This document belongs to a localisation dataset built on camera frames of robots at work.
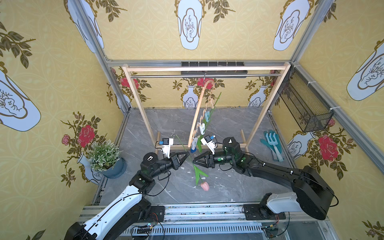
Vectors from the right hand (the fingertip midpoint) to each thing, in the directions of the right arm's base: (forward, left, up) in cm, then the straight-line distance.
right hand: (195, 165), depth 71 cm
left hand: (+4, +2, +3) cm, 5 cm away
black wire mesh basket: (+36, -63, +7) cm, 73 cm away
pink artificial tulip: (-7, -4, -8) cm, 11 cm away
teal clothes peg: (+21, -5, +12) cm, 25 cm away
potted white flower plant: (+2, +46, -1) cm, 46 cm away
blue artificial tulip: (+5, -2, +11) cm, 12 cm away
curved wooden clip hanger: (+30, -8, +11) cm, 33 cm away
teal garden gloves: (+31, -57, -23) cm, 69 cm away
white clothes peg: (+13, -3, +12) cm, 18 cm away
